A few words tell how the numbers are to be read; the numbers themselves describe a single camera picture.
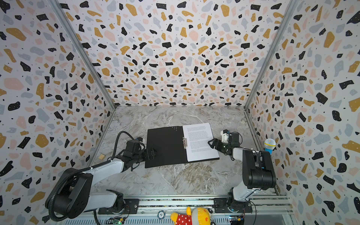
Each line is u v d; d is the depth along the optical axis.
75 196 0.42
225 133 0.89
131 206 0.74
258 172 0.46
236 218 0.72
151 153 0.83
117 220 0.70
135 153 0.73
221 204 0.75
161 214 0.72
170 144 0.98
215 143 0.87
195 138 1.03
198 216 0.65
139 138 0.85
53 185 0.70
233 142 0.76
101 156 0.91
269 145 0.69
